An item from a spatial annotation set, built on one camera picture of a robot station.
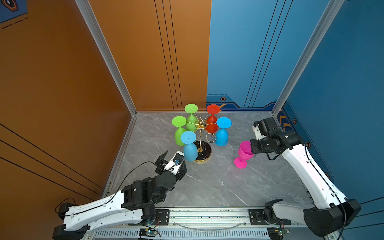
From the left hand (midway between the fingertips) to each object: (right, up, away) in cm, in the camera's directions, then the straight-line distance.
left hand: (176, 156), depth 68 cm
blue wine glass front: (+6, +1, +6) cm, 9 cm away
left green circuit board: (-14, -37, +3) cm, 40 cm away
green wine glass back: (+6, +17, +18) cm, 25 cm away
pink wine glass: (+33, +1, +4) cm, 33 cm away
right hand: (+38, +4, +8) cm, 39 cm away
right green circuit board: (+48, -37, +3) cm, 61 cm away
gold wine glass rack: (+14, -1, +29) cm, 32 cm away
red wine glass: (+17, +15, +7) cm, 24 cm away
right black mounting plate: (+39, -31, +5) cm, 50 cm away
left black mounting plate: (-8, -32, +6) cm, 33 cm away
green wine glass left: (+1, +16, +8) cm, 18 cm away
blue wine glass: (+23, +8, +11) cm, 27 cm away
